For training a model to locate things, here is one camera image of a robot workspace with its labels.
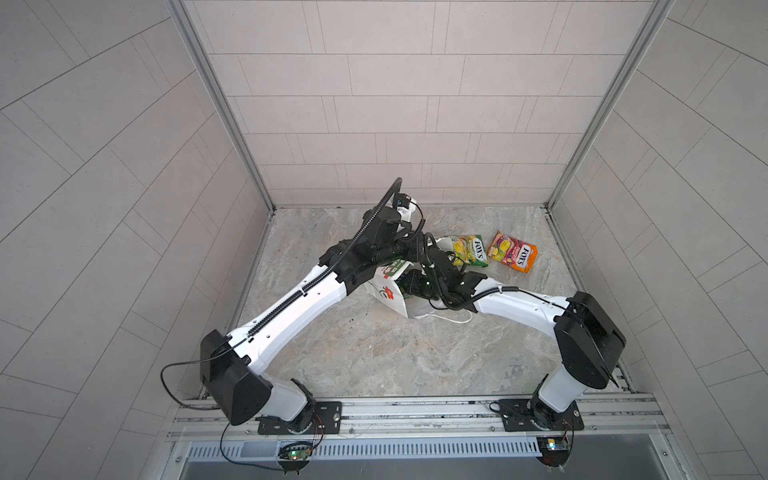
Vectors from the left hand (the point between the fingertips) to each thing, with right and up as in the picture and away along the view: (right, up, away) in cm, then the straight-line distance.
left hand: (436, 236), depth 69 cm
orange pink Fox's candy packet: (+29, -6, +30) cm, 43 cm away
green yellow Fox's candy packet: (+16, -5, +33) cm, 37 cm away
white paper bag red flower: (-13, -13, +8) cm, 20 cm away
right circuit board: (+27, -49, -1) cm, 56 cm away
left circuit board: (-31, -47, -5) cm, 57 cm away
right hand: (-9, -14, +15) cm, 23 cm away
